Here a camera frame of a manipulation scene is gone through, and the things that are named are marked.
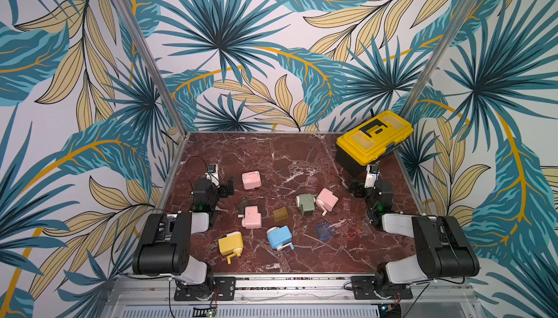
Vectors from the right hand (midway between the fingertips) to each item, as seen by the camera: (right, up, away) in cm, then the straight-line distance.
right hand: (363, 177), depth 93 cm
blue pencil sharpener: (-35, -21, -12) cm, 43 cm away
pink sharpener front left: (-46, -15, -8) cm, 50 cm away
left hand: (-61, -1, 0) cm, 61 cm away
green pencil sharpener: (-24, -10, -3) cm, 26 cm away
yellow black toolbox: (+3, +15, 0) cm, 15 cm away
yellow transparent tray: (-35, -15, -3) cm, 39 cm away
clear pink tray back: (-21, -3, +9) cm, 22 cm away
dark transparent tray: (-52, -12, +2) cm, 53 cm away
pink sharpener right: (-16, -10, -2) cm, 19 cm away
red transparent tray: (-7, -20, -5) cm, 22 cm away
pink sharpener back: (-48, -2, +1) cm, 48 cm away
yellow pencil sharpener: (-53, -23, -12) cm, 60 cm away
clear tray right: (-7, -12, +2) cm, 14 cm away
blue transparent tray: (-18, -21, -6) cm, 28 cm away
